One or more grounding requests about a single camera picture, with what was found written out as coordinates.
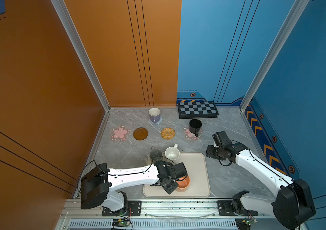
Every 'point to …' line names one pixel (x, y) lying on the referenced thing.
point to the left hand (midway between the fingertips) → (171, 185)
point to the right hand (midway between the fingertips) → (207, 152)
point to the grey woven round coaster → (160, 121)
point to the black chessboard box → (197, 109)
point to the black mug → (195, 125)
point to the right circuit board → (244, 224)
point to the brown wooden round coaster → (140, 133)
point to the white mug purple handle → (155, 115)
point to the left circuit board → (121, 222)
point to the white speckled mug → (172, 153)
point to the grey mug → (156, 154)
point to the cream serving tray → (196, 165)
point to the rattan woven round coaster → (168, 133)
